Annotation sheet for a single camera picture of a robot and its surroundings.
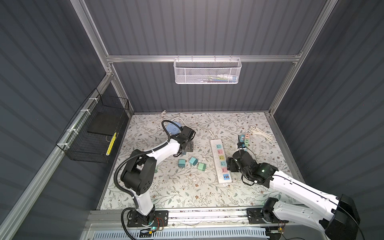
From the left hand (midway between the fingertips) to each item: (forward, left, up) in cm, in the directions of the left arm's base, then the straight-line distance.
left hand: (184, 146), depth 94 cm
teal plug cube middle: (-9, -6, -4) cm, 11 cm away
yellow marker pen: (-10, +33, +21) cm, 41 cm away
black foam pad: (+1, +39, +23) cm, 45 cm away
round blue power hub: (+4, +6, +12) cm, 14 cm away
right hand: (-15, -27, +6) cm, 31 cm away
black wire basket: (-5, +45, +22) cm, 50 cm away
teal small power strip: (+6, -40, -3) cm, 40 cm away
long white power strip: (-15, -22, -3) cm, 27 cm away
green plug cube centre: (-13, -11, -4) cm, 17 cm away
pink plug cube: (+5, -42, +1) cm, 42 cm away
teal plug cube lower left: (-9, +2, -5) cm, 11 cm away
